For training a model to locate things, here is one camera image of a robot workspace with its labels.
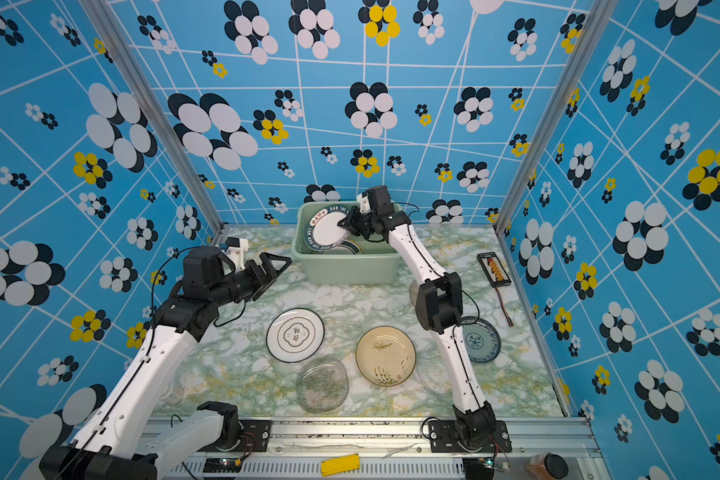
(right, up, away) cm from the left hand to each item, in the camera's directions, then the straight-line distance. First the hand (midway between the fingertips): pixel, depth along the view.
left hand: (285, 267), depth 72 cm
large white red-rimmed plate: (+15, +5, +37) cm, 40 cm away
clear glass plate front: (+7, -34, +10) cm, 36 cm away
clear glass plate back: (+36, -10, +28) cm, 46 cm away
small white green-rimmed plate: (-2, -22, +19) cm, 29 cm away
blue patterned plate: (+55, -24, +17) cm, 62 cm away
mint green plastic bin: (+4, +3, +36) cm, 37 cm away
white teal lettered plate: (+5, +10, +23) cm, 26 cm away
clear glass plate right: (+39, -31, +12) cm, 51 cm away
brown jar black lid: (+58, -41, -10) cm, 72 cm away
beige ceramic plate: (+25, -27, +14) cm, 40 cm away
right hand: (+11, +13, +23) cm, 29 cm away
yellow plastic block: (+14, -46, -3) cm, 48 cm away
